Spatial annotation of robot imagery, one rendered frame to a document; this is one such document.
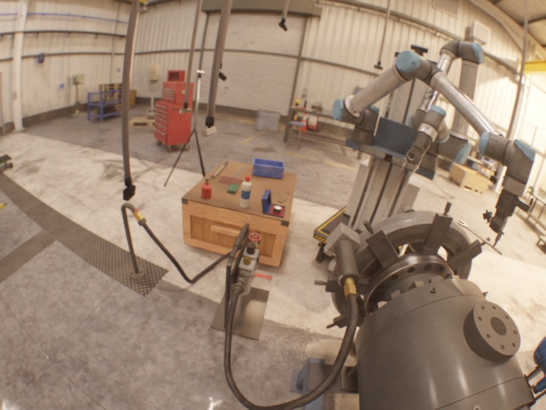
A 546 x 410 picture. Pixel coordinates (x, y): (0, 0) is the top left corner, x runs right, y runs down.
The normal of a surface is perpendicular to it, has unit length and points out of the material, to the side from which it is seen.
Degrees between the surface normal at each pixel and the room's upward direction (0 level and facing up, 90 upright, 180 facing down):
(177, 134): 90
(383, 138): 90
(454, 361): 31
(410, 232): 90
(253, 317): 0
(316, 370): 0
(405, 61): 86
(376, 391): 80
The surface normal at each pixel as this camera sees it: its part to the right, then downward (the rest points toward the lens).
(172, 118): 0.70, 0.43
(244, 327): 0.16, -0.87
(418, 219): -0.22, -0.50
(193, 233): -0.15, 0.44
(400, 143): -0.61, 0.28
